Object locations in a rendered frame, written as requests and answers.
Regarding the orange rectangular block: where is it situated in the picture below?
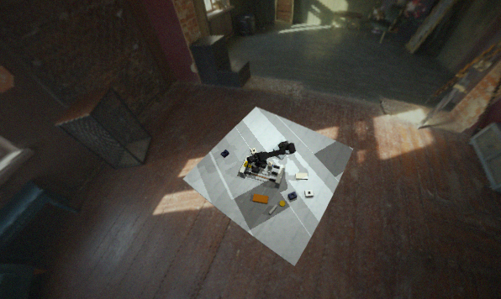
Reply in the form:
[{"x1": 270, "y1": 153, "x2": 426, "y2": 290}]
[{"x1": 252, "y1": 193, "x2": 269, "y2": 204}]

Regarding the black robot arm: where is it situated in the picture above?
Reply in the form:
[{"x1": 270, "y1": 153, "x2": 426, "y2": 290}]
[{"x1": 247, "y1": 141, "x2": 296, "y2": 169}]

